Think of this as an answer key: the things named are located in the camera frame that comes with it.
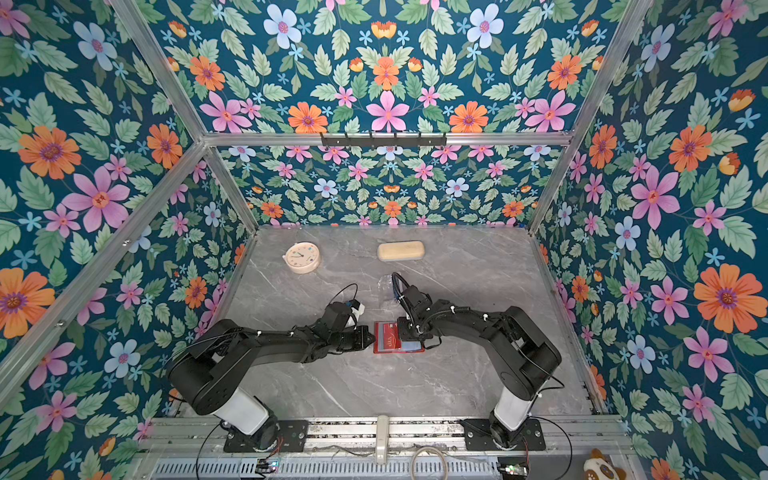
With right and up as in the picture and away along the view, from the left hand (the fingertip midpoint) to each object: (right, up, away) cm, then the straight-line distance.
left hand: (380, 335), depth 88 cm
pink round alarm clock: (-31, +23, +20) cm, 43 cm away
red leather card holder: (+2, -2, +1) cm, 3 cm away
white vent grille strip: (-17, -27, -17) cm, 36 cm away
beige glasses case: (+6, +26, +21) cm, 34 cm away
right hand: (+6, 0, +3) cm, 7 cm away
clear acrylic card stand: (+1, +13, +11) cm, 17 cm away
